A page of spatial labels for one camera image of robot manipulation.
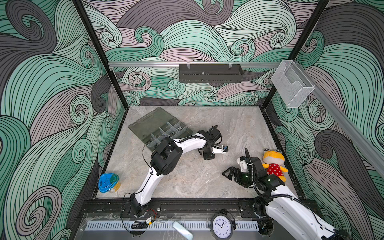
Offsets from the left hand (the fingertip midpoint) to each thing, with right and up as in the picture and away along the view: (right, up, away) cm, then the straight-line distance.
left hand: (211, 153), depth 93 cm
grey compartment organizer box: (-37, +18, +18) cm, 44 cm away
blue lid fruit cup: (-54, -10, -20) cm, 59 cm away
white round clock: (+1, -27, -26) cm, 38 cm away
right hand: (+7, -10, -13) cm, 18 cm away
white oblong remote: (-17, -28, -28) cm, 43 cm away
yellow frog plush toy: (+34, -2, -8) cm, 35 cm away
